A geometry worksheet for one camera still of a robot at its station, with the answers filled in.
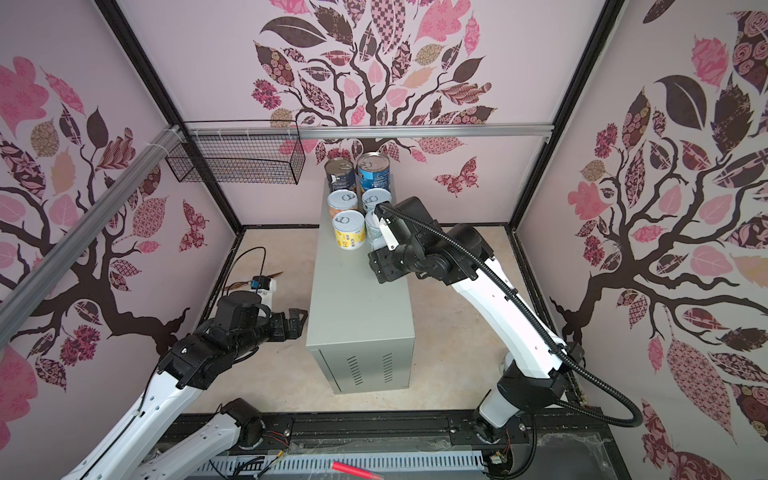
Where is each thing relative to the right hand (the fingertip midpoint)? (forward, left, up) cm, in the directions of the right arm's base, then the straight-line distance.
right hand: (386, 253), depth 64 cm
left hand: (-7, +24, -16) cm, 30 cm away
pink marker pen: (-37, +8, -36) cm, 52 cm away
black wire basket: (+46, +48, -2) cm, 66 cm away
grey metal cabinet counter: (-17, +5, -2) cm, 18 cm away
